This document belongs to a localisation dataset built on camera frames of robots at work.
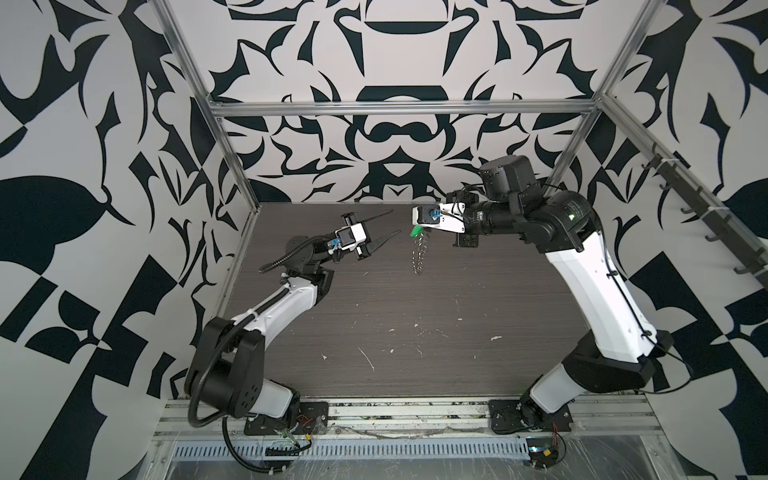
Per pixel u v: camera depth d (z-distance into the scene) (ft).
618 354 1.35
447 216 1.54
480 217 1.60
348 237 1.74
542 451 2.34
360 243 1.81
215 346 1.40
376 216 2.04
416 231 2.04
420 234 2.02
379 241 1.99
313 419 2.40
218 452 2.30
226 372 1.39
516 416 2.44
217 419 1.47
